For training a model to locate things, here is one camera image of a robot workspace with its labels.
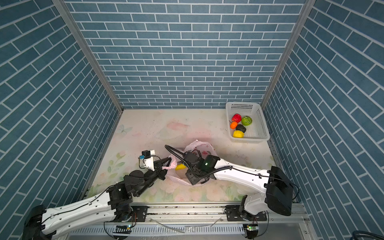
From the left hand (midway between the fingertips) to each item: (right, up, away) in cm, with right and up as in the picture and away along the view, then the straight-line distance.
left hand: (174, 161), depth 71 cm
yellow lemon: (+38, +11, +28) cm, 49 cm away
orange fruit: (+36, +17, +34) cm, 52 cm away
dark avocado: (+41, +15, +33) cm, 55 cm away
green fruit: (+46, +20, +34) cm, 60 cm away
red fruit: (+39, +22, +37) cm, 58 cm away
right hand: (+9, -9, +7) cm, 14 cm away
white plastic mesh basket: (+54, +12, +35) cm, 65 cm away
